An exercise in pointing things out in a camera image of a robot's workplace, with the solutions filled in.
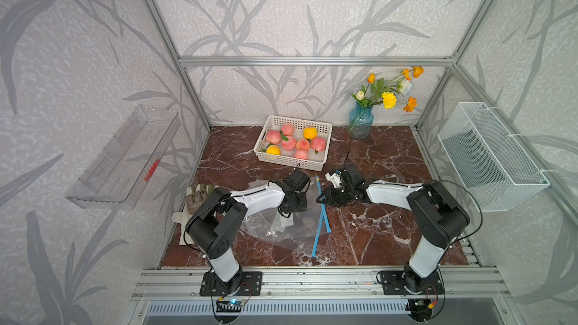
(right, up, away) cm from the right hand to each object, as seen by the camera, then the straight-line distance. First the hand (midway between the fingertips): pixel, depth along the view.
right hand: (318, 200), depth 90 cm
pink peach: (-21, +26, +19) cm, 38 cm away
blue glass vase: (+23, +36, +21) cm, 47 cm away
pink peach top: (-14, +30, +22) cm, 40 cm away
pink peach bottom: (-7, +18, +12) cm, 23 cm away
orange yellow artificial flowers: (+35, +47, +15) cm, 61 cm away
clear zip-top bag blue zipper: (-6, -12, -2) cm, 13 cm away
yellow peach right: (-3, +29, +22) cm, 36 cm away
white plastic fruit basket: (0, +15, +10) cm, 18 cm away
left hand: (-6, -3, +1) cm, 7 cm away
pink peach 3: (+1, +23, +16) cm, 28 cm away
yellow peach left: (-20, +20, +16) cm, 32 cm away
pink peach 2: (-12, +23, +16) cm, 30 cm away
